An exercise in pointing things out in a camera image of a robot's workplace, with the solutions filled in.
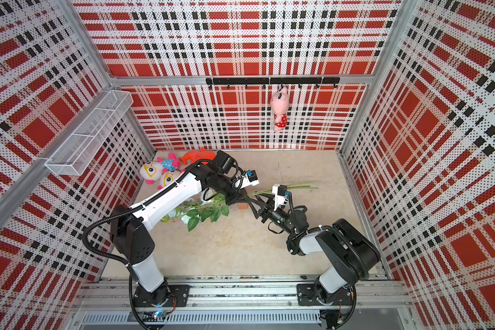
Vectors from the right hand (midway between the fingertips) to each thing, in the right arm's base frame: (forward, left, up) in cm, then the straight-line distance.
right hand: (252, 197), depth 77 cm
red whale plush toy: (+36, +31, -14) cm, 49 cm away
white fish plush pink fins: (+20, +42, -12) cm, 48 cm away
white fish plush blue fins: (+25, +54, -14) cm, 61 cm away
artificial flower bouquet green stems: (-5, +18, +2) cm, 19 cm away
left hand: (+1, +2, -2) cm, 3 cm away
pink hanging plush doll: (+40, -12, +14) cm, 44 cm away
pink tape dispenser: (+8, +6, -22) cm, 25 cm away
